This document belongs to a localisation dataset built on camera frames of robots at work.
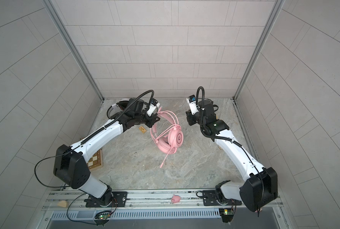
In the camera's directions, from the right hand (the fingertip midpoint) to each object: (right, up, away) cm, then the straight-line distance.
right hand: (187, 111), depth 78 cm
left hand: (-14, -3, +2) cm, 14 cm away
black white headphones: (-51, +2, +30) cm, 59 cm away
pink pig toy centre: (-6, -44, -8) cm, 45 cm away
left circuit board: (-40, -48, -14) cm, 64 cm away
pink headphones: (-11, -11, -7) cm, 17 cm away
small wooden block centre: (-29, -13, +18) cm, 37 cm away
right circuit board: (+19, -50, -10) cm, 54 cm away
